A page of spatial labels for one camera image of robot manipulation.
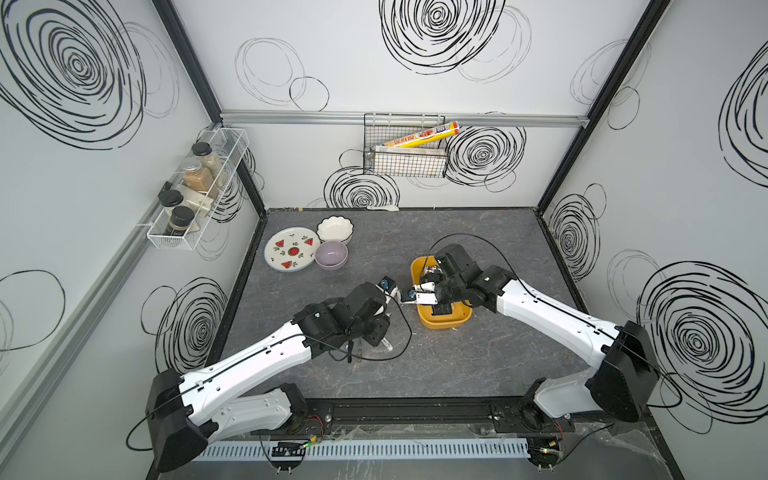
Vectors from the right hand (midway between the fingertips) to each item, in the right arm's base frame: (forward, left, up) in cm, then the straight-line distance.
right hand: (415, 293), depth 78 cm
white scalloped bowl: (+35, +29, -14) cm, 48 cm away
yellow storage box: (+2, -15, -15) cm, 22 cm away
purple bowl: (+21, +28, -13) cm, 38 cm away
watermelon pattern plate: (+25, +44, -15) cm, 53 cm away
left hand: (-7, +8, 0) cm, 11 cm away
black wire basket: (+35, -2, +18) cm, 39 cm away
